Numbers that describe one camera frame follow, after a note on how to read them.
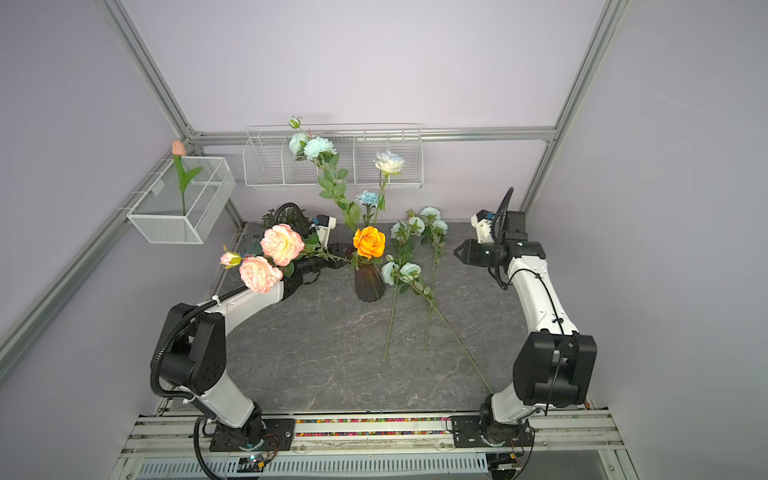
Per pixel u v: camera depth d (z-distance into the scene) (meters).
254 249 1.12
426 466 1.12
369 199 0.77
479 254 0.74
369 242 0.65
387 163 0.71
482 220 0.75
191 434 0.75
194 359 0.46
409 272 1.00
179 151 0.85
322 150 0.72
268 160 0.99
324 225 0.78
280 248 0.55
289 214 0.97
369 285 0.94
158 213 0.76
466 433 0.74
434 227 1.15
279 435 0.74
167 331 0.48
